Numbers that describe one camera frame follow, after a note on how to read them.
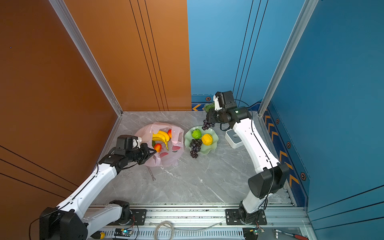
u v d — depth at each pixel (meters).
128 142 0.64
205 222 0.73
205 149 0.97
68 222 0.38
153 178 0.87
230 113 0.52
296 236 0.67
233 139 0.97
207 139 0.97
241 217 0.65
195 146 0.92
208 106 0.75
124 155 0.61
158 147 0.95
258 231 0.69
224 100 0.58
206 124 0.77
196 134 0.98
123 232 0.71
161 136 0.99
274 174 0.41
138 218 0.74
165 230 0.71
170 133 1.02
